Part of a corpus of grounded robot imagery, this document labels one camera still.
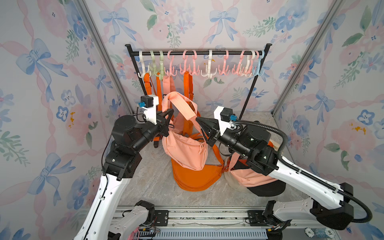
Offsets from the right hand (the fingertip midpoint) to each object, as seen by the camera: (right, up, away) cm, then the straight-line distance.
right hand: (199, 117), depth 52 cm
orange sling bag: (0, -33, +30) cm, 44 cm away
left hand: (-10, +3, +4) cm, 11 cm away
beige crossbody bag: (+54, -15, +48) cm, 74 cm away
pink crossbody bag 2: (-8, -14, +21) cm, 27 cm away
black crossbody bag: (+33, -32, +17) cm, 49 cm away
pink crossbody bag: (+23, -27, +17) cm, 39 cm away
